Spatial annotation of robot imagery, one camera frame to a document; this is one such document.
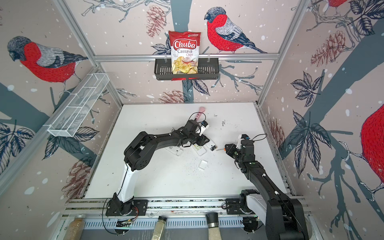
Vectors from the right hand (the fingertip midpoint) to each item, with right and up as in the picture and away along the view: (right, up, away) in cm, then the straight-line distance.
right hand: (224, 147), depth 87 cm
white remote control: (-7, -1, +9) cm, 11 cm away
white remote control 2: (-14, -3, +7) cm, 16 cm away
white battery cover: (-13, -11, +2) cm, 17 cm away
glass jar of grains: (-71, -31, -22) cm, 80 cm away
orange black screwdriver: (0, -1, +1) cm, 1 cm away
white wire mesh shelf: (-78, +17, -15) cm, 82 cm away
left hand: (-9, +4, +8) cm, 13 cm away
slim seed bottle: (-34, -32, -21) cm, 51 cm away
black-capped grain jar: (-9, -33, -22) cm, 40 cm away
